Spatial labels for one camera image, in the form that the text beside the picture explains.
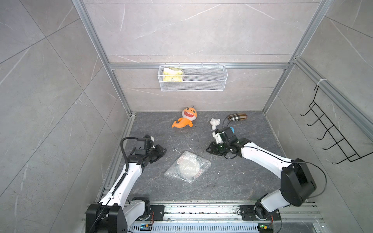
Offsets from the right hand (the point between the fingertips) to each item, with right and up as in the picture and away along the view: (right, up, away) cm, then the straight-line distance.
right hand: (209, 149), depth 85 cm
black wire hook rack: (+55, +8, -23) cm, 60 cm away
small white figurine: (+6, +17, +16) cm, 24 cm away
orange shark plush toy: (-12, +23, +22) cm, 34 cm away
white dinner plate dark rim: (-12, -11, +1) cm, 16 cm away
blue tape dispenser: (+20, +11, +19) cm, 30 cm away
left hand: (-26, +1, -2) cm, 26 cm away
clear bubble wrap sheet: (-22, -13, 0) cm, 26 cm away
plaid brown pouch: (+26, +21, +28) cm, 44 cm away
